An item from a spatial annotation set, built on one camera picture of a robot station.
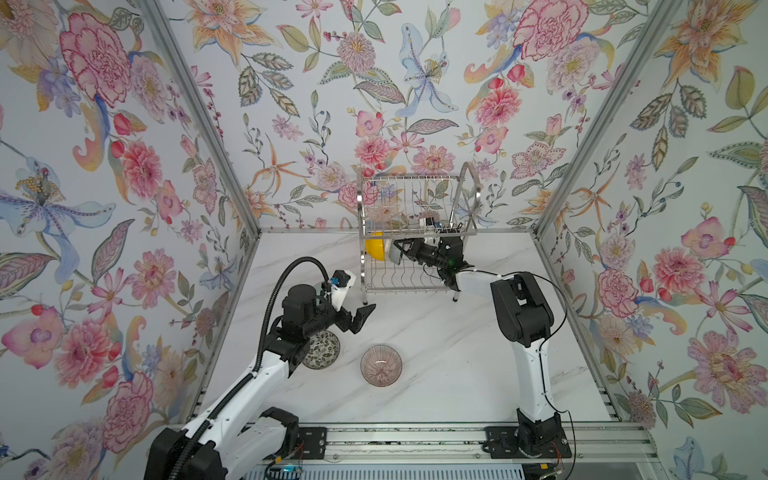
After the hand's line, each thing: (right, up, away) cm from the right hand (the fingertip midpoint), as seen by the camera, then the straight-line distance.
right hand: (394, 242), depth 96 cm
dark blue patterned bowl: (0, -3, 0) cm, 3 cm away
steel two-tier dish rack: (0, +14, +21) cm, 26 cm away
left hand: (-8, -15, -19) cm, 26 cm away
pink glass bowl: (-4, -36, -10) cm, 38 cm away
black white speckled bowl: (-21, -33, -7) cm, 40 cm away
